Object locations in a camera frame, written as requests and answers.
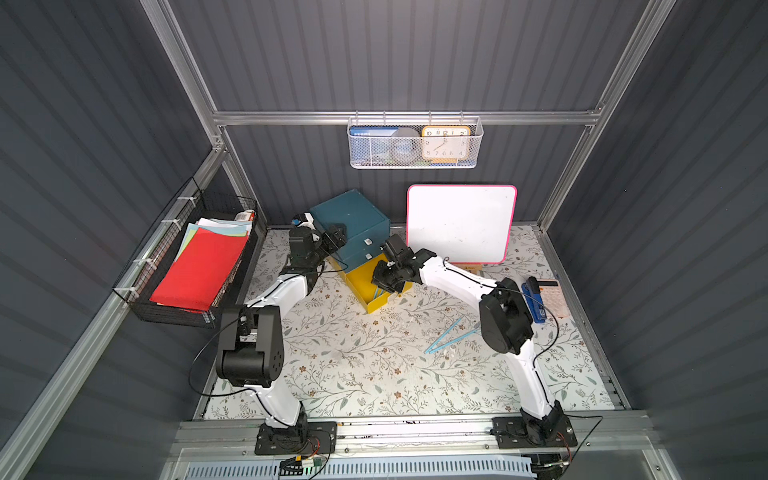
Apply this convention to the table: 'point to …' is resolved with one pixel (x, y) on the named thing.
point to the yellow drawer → (361, 279)
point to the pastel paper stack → (231, 227)
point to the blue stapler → (532, 295)
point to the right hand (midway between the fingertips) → (376, 277)
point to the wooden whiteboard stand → (475, 268)
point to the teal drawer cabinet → (367, 227)
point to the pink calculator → (553, 298)
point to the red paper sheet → (199, 274)
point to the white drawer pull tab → (368, 241)
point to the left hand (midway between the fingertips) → (334, 230)
